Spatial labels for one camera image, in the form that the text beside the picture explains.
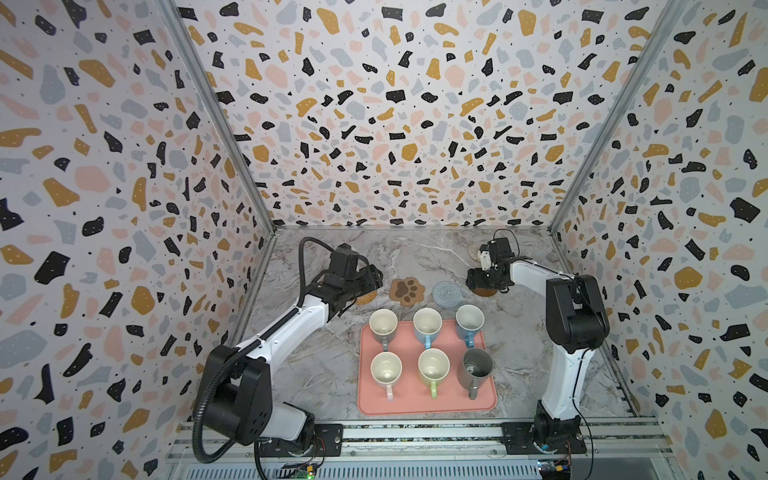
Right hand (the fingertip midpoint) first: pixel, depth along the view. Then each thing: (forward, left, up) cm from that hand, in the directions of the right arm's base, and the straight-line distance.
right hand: (474, 274), depth 103 cm
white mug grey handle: (-19, +30, 0) cm, 36 cm away
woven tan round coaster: (-8, +37, -3) cm, 38 cm away
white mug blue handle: (-19, +17, +1) cm, 26 cm away
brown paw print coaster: (-4, +23, -4) cm, 24 cm away
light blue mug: (-18, +4, +2) cm, 19 cm away
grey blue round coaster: (-5, +9, -4) cm, 12 cm away
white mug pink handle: (-32, +29, -1) cm, 43 cm away
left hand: (-10, +32, +15) cm, 37 cm away
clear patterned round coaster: (+15, -2, -4) cm, 16 cm away
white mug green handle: (-31, +16, -2) cm, 35 cm away
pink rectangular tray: (-34, +22, -2) cm, 41 cm away
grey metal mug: (-31, +4, -1) cm, 31 cm away
